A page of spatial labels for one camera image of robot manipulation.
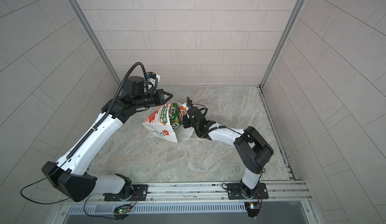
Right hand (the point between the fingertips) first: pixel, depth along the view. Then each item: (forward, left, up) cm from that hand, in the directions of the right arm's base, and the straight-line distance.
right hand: (183, 117), depth 88 cm
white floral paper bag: (-8, +11, +8) cm, 16 cm away
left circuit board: (-42, +26, -7) cm, 50 cm away
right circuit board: (-45, -32, -13) cm, 56 cm away
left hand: (-4, 0, +24) cm, 24 cm away
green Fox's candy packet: (-1, +5, +1) cm, 5 cm away
